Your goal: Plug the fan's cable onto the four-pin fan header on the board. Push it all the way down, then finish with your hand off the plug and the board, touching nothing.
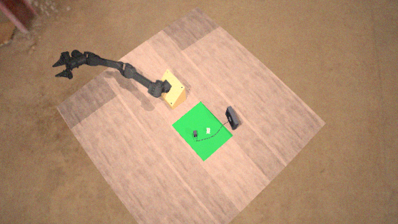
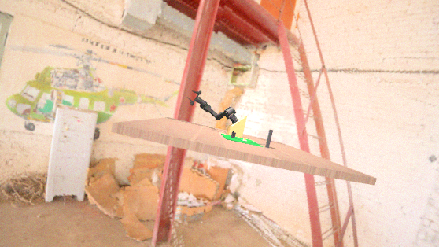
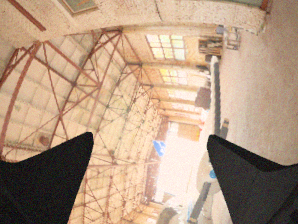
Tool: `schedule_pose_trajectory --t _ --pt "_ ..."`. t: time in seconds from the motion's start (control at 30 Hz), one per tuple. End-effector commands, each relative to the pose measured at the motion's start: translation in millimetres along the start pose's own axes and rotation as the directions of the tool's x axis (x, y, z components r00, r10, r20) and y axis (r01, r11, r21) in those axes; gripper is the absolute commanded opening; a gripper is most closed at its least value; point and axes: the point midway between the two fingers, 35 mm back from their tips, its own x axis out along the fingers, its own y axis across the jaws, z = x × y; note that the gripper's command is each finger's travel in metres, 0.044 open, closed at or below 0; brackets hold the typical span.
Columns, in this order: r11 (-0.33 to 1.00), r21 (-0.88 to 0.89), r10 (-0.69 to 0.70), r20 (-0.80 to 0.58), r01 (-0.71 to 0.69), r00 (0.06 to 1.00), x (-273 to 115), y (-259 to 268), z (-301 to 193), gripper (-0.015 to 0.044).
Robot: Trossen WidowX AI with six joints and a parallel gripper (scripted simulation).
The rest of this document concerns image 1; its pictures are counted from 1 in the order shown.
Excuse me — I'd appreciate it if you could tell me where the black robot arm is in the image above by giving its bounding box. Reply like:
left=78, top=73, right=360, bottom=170
left=66, top=49, right=172, bottom=98

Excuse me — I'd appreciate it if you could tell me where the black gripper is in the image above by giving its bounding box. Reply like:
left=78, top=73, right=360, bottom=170
left=53, top=52, right=80, bottom=80

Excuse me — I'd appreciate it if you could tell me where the green circuit board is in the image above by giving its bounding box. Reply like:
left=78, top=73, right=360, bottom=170
left=172, top=102, right=233, bottom=161

